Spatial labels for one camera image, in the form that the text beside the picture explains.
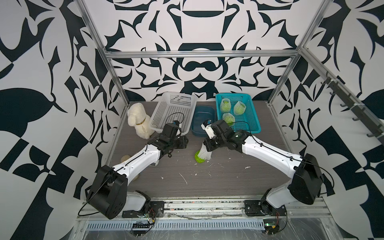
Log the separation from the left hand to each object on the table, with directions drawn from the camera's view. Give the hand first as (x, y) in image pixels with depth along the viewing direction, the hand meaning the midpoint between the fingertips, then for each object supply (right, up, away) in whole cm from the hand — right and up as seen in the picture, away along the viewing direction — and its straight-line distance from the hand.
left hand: (184, 137), depth 87 cm
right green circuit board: (+42, -40, -16) cm, 60 cm away
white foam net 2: (+36, +20, +25) cm, 48 cm away
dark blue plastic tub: (+12, +14, +25) cm, 31 cm away
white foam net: (+11, -8, -5) cm, 15 cm away
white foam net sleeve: (+29, +24, +25) cm, 45 cm away
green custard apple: (+8, -13, 0) cm, 15 cm away
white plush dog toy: (-27, +12, +1) cm, 30 cm away
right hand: (+10, -1, -5) cm, 12 cm away
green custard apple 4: (+29, +11, +15) cm, 35 cm away
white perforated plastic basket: (-7, +19, +29) cm, 35 cm away
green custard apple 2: (+28, +19, +22) cm, 40 cm away
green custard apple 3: (+38, +18, +22) cm, 48 cm away
